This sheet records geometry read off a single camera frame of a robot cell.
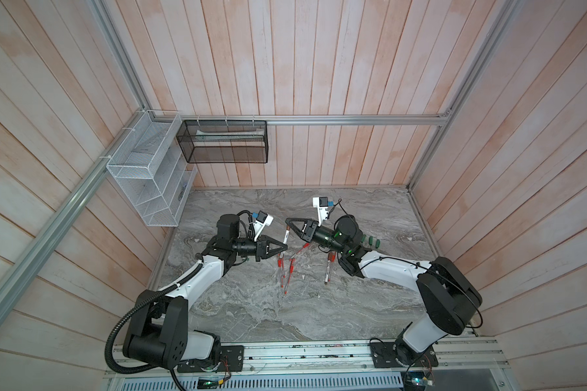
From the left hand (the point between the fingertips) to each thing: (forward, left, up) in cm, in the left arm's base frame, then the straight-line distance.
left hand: (284, 251), depth 76 cm
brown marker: (+3, -1, +5) cm, 6 cm away
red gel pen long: (+1, -2, -20) cm, 20 cm away
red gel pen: (+3, +2, -19) cm, 19 cm away
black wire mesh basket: (+45, +25, +10) cm, 52 cm away
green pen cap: (+16, -36, -19) cm, 44 cm away
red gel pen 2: (-1, +2, -19) cm, 19 cm away
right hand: (+6, -1, +7) cm, 9 cm away
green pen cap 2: (+15, -39, -19) cm, 46 cm away
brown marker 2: (+1, -16, -20) cm, 25 cm away
